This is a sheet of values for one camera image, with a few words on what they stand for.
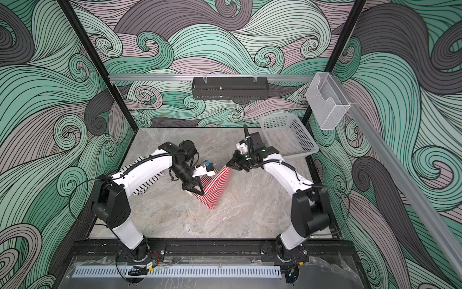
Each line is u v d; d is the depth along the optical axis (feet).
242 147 2.62
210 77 3.03
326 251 2.44
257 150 2.17
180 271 2.29
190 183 2.21
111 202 1.48
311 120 3.64
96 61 2.86
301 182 1.54
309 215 1.46
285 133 3.85
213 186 2.43
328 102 2.65
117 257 2.35
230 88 3.10
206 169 2.29
